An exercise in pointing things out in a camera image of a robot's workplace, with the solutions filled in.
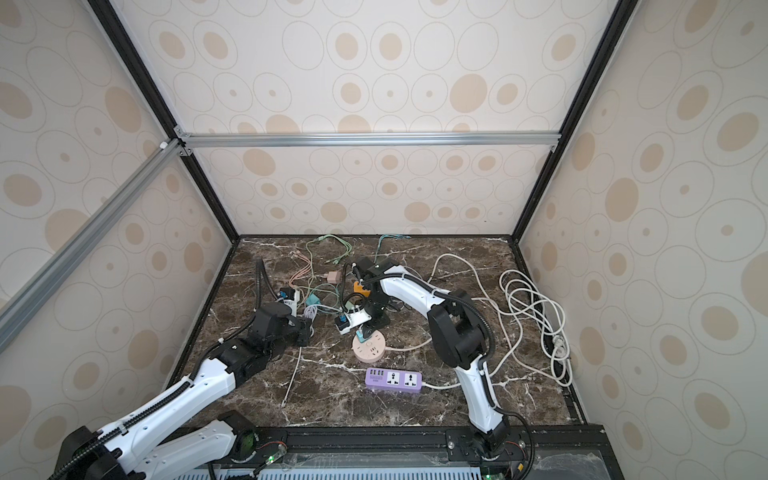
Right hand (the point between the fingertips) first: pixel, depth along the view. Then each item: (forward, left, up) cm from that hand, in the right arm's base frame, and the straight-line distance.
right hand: (366, 324), depth 91 cm
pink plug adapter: (+20, +13, -2) cm, 24 cm away
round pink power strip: (-7, -2, -2) cm, 8 cm away
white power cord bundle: (+13, -53, -5) cm, 55 cm away
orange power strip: (+14, +3, -2) cm, 15 cm away
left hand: (-4, +12, +11) cm, 17 cm away
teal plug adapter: (+9, +18, 0) cm, 20 cm away
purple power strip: (-17, -9, -1) cm, 19 cm away
